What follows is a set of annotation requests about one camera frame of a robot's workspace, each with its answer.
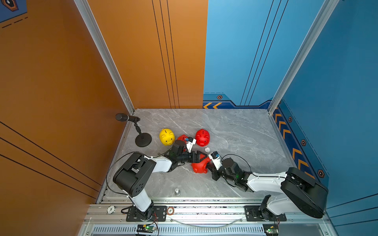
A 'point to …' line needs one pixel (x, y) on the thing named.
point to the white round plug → (207, 150)
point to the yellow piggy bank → (167, 136)
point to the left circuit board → (145, 228)
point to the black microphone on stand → (142, 139)
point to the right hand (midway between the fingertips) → (207, 166)
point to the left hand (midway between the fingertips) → (204, 155)
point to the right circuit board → (271, 229)
